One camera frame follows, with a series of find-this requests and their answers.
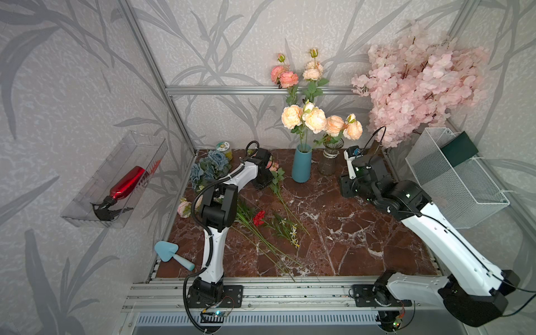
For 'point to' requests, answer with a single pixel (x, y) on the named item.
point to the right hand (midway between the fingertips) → (343, 175)
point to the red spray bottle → (105, 210)
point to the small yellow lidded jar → (224, 146)
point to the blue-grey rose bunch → (214, 165)
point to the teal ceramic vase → (302, 163)
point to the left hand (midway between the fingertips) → (271, 182)
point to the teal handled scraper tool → (166, 250)
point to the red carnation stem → (258, 220)
